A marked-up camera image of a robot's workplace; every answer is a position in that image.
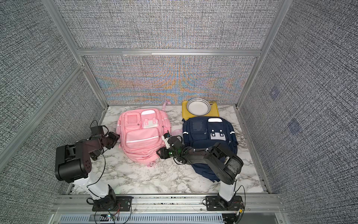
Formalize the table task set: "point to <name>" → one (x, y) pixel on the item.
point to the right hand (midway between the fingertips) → (158, 148)
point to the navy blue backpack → (202, 133)
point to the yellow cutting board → (213, 112)
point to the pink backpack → (142, 131)
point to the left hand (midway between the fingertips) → (121, 135)
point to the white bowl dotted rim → (198, 107)
